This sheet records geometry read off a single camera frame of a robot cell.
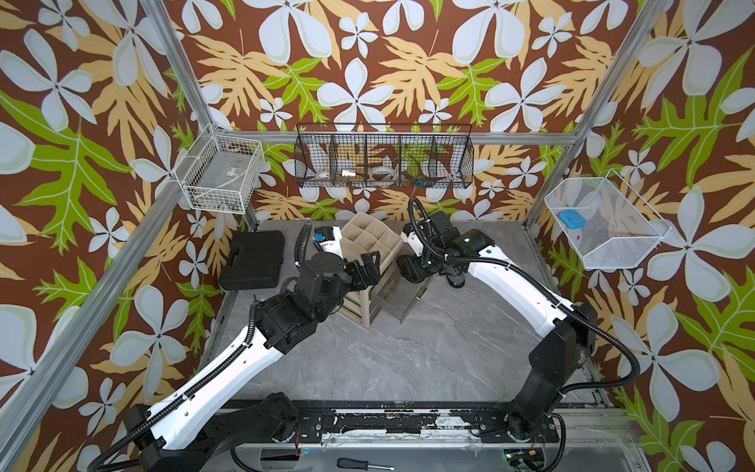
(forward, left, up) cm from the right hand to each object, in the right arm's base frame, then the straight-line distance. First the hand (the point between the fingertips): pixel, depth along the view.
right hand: (407, 267), depth 82 cm
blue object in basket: (+14, -50, +5) cm, 52 cm away
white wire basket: (+24, +55, +15) cm, 62 cm away
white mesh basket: (+10, -57, +8) cm, 59 cm away
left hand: (-7, +11, +15) cm, 20 cm away
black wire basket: (+39, +6, +11) cm, 41 cm away
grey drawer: (+1, +3, -16) cm, 16 cm away
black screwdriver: (-44, +12, -18) cm, 49 cm away
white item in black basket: (+34, +19, +7) cm, 40 cm away
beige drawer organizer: (+6, +13, +7) cm, 16 cm away
